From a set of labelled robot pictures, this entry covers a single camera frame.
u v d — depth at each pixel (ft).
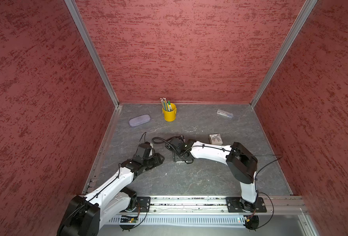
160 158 2.55
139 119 3.51
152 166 2.46
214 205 2.48
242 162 1.63
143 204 2.41
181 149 2.27
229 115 3.72
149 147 2.21
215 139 3.16
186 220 2.33
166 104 3.32
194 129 3.46
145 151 2.16
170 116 3.50
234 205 2.43
